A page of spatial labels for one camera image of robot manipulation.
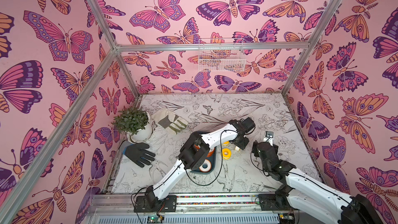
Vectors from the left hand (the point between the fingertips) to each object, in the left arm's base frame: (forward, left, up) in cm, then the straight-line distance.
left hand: (242, 143), depth 93 cm
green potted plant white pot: (+3, +59, +18) cm, 62 cm away
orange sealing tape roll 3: (-6, +10, +1) cm, 12 cm away
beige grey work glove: (+17, +47, +1) cm, 50 cm away
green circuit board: (-37, +46, -2) cm, 59 cm away
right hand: (-3, -7, +7) cm, 11 cm away
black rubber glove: (-6, +61, +1) cm, 62 cm away
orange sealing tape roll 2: (-7, +19, +4) cm, 21 cm away
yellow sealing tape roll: (0, +10, 0) cm, 10 cm away
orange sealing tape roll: (-14, +22, +1) cm, 26 cm away
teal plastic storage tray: (-11, +18, +3) cm, 21 cm away
